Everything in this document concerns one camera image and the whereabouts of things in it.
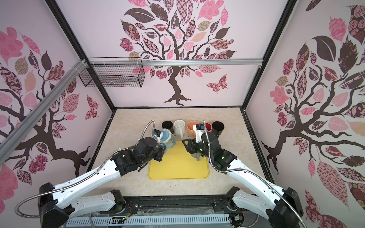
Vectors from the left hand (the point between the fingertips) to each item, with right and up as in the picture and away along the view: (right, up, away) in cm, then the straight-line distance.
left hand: (163, 149), depth 75 cm
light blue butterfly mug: (+4, +5, -4) cm, 7 cm away
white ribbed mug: (+8, +10, +29) cm, 32 cm away
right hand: (+12, +5, -1) cm, 13 cm away
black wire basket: (-30, +49, +20) cm, 60 cm away
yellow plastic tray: (+8, -12, +13) cm, 19 cm away
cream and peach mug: (+15, +9, +20) cm, 27 cm away
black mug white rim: (0, +12, +22) cm, 25 cm away
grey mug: (+19, -7, +12) cm, 23 cm away
